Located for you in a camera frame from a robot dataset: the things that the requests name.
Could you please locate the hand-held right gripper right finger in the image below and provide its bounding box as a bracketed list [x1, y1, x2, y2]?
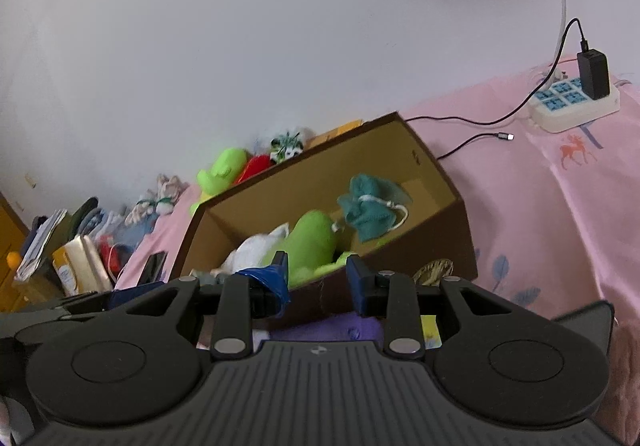
[346, 255, 516, 358]

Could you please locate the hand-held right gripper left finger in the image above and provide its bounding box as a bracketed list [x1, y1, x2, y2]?
[125, 251, 291, 358]

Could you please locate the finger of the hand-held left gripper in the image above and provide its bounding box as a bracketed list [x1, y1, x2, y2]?
[60, 282, 168, 321]

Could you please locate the white fluffy towel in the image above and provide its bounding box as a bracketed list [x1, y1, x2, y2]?
[215, 223, 291, 277]

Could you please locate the purple tissue pack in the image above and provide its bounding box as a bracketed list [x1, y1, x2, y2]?
[270, 313, 386, 343]

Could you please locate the teal towel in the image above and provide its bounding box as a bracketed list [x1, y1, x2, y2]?
[337, 175, 413, 243]

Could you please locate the brown cardboard box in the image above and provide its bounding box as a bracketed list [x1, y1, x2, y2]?
[170, 112, 478, 327]

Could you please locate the yellow cloth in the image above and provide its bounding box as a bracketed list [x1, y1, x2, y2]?
[420, 316, 442, 348]

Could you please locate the black smartphone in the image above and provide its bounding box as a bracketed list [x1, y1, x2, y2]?
[140, 251, 168, 284]

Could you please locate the red bag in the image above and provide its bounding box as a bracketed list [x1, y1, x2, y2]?
[97, 236, 133, 273]

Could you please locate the gold paper bag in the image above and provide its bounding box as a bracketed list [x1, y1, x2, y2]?
[52, 235, 113, 297]

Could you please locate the light blue cloth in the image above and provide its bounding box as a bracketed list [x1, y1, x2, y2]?
[122, 216, 157, 249]

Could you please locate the stack of books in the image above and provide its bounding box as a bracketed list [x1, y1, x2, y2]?
[15, 210, 68, 281]

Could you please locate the dark green cloth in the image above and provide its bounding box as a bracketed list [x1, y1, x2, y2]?
[67, 197, 101, 237]

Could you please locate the white and grey plush toy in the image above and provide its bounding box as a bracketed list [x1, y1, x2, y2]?
[156, 174, 190, 215]

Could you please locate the red plush toy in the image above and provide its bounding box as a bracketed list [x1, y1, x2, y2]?
[235, 155, 273, 184]

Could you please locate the green and yellow plush toy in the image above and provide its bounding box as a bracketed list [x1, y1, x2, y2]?
[190, 148, 251, 217]

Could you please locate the white and green plush toy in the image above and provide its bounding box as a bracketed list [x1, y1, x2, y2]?
[270, 128, 307, 161]

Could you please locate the pink printed bed sheet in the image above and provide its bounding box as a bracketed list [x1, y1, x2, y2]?
[115, 53, 640, 446]

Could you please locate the phone with grey screen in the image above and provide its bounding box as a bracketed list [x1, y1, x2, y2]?
[550, 300, 616, 342]

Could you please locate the white power strip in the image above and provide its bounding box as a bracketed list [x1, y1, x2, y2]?
[529, 76, 621, 134]

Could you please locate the black charger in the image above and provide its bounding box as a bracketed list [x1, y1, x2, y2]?
[576, 50, 611, 100]

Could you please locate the white rope plush toy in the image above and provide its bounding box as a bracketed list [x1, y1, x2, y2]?
[125, 198, 161, 227]

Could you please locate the black cable with metal plug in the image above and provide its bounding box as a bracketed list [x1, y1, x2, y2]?
[437, 132, 516, 161]

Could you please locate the black charger cable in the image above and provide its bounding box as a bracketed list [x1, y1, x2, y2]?
[405, 18, 586, 129]

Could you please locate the white cable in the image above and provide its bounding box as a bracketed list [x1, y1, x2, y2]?
[545, 0, 572, 76]

